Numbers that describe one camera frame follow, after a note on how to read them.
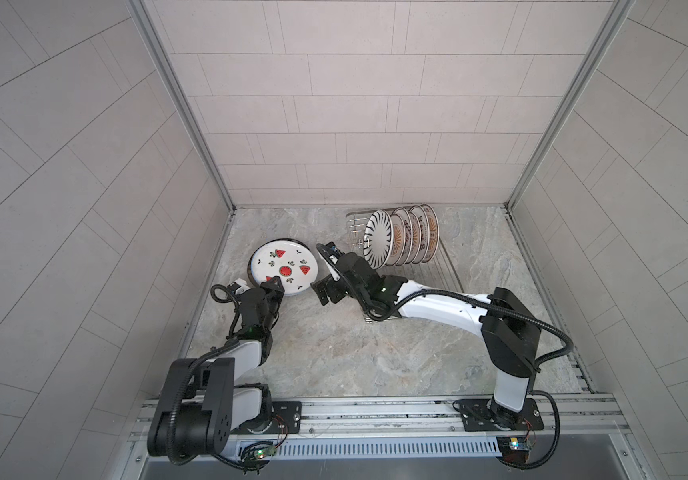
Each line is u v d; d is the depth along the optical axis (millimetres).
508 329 489
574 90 846
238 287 757
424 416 724
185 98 869
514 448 680
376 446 680
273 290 705
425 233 905
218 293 695
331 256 691
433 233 888
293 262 911
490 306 469
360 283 611
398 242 932
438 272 942
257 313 647
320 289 707
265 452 645
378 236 964
